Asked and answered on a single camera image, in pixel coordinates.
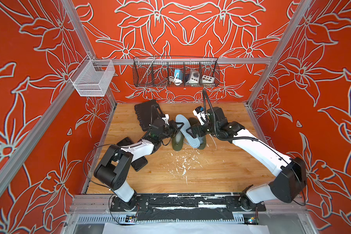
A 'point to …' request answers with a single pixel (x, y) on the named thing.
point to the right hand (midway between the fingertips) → (189, 127)
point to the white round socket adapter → (194, 77)
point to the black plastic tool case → (143, 110)
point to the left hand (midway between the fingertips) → (185, 123)
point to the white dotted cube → (206, 79)
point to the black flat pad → (139, 164)
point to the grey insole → (190, 140)
